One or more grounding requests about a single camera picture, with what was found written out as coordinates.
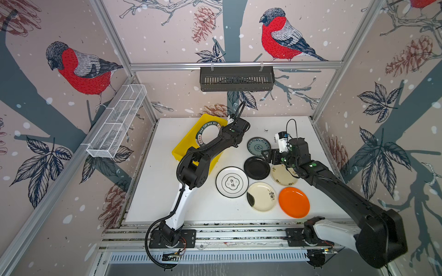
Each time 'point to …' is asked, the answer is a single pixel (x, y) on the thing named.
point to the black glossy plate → (256, 168)
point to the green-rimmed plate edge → (207, 132)
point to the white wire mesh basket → (115, 120)
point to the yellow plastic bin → (189, 140)
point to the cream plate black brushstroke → (261, 196)
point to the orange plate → (294, 202)
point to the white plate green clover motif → (232, 181)
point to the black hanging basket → (239, 80)
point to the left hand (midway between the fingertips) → (226, 128)
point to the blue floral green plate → (256, 145)
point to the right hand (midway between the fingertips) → (268, 149)
